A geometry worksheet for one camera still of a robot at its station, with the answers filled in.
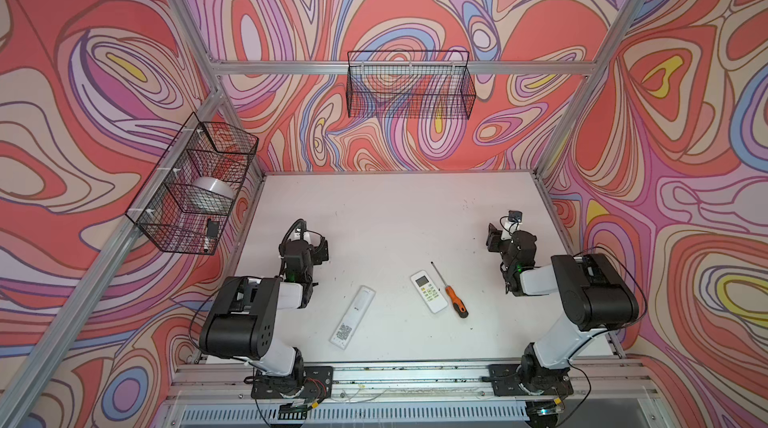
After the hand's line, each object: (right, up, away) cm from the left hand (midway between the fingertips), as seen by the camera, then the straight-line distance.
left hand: (308, 236), depth 94 cm
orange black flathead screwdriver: (+46, -19, -10) cm, 51 cm away
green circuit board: (+2, -40, -22) cm, 46 cm away
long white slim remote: (+15, -22, -10) cm, 29 cm away
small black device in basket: (-18, +4, -20) cm, 28 cm away
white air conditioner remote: (+37, -16, -7) cm, 41 cm away
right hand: (+62, +2, +3) cm, 62 cm away
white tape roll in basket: (-17, +13, -24) cm, 32 cm away
